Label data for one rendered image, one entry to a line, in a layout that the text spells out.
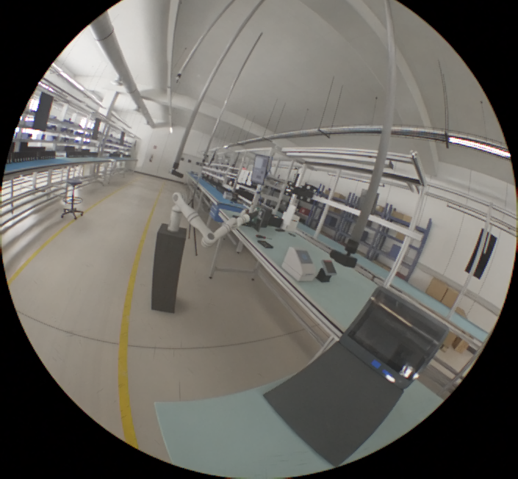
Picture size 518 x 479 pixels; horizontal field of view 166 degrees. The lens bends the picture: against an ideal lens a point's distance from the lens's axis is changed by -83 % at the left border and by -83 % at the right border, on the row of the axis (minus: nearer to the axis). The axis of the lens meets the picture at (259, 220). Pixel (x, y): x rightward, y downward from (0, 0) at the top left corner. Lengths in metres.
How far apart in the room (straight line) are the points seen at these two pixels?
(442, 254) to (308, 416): 4.80
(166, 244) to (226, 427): 1.35
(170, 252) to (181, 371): 0.97
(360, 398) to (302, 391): 0.11
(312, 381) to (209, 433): 0.20
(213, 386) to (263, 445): 1.23
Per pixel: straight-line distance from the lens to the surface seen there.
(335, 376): 0.40
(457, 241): 5.03
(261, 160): 3.08
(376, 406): 0.42
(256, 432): 0.35
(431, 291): 4.01
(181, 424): 0.33
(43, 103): 3.53
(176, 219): 1.49
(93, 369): 1.61
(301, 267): 0.98
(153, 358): 1.62
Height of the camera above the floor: 1.41
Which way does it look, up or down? 10 degrees down
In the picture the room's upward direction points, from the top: 19 degrees clockwise
